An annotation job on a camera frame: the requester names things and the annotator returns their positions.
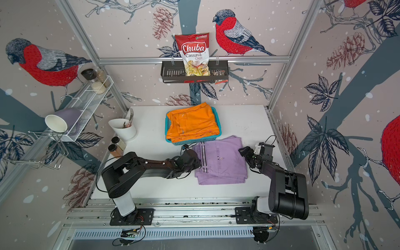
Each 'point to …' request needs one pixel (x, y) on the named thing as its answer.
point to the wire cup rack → (48, 149)
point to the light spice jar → (119, 143)
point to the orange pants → (196, 122)
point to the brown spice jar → (115, 151)
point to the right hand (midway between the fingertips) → (242, 152)
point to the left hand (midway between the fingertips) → (204, 159)
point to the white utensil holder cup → (128, 134)
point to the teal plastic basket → (208, 138)
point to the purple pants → (220, 161)
